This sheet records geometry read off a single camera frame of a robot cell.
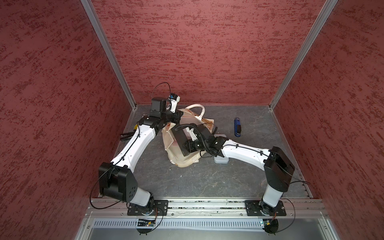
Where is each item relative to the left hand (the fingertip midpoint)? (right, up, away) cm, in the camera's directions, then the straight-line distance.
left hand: (181, 115), depth 81 cm
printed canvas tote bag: (+6, 0, -5) cm, 8 cm away
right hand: (+2, -19, +1) cm, 19 cm away
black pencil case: (0, -11, +1) cm, 11 cm away
